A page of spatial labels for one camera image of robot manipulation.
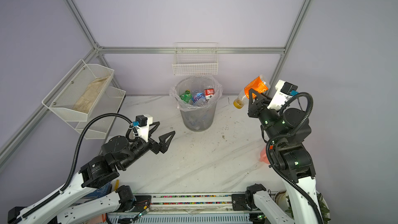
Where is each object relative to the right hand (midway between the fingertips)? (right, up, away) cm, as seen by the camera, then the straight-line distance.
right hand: (249, 89), depth 52 cm
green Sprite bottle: (-26, 0, +38) cm, 46 cm away
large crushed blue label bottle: (-18, -1, +38) cm, 42 cm away
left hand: (-31, -15, +8) cm, 35 cm away
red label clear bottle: (-13, +3, +38) cm, 40 cm away
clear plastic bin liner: (-20, +9, +41) cm, 47 cm away
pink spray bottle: (+18, -34, +31) cm, 49 cm away
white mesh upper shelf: (-81, 0, +26) cm, 85 cm away
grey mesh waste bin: (-19, -12, +37) cm, 44 cm away
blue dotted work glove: (-47, -32, -6) cm, 57 cm away
